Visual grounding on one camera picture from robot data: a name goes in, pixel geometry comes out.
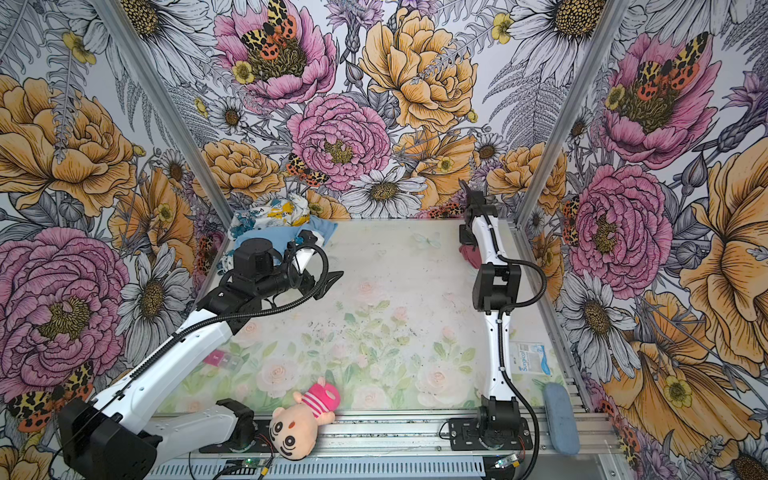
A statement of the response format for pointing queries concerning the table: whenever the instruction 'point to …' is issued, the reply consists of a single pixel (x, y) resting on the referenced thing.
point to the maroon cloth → (474, 257)
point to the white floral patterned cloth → (287, 210)
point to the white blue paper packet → (530, 357)
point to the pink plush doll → (293, 429)
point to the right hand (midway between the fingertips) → (476, 245)
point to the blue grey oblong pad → (561, 419)
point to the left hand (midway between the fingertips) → (327, 268)
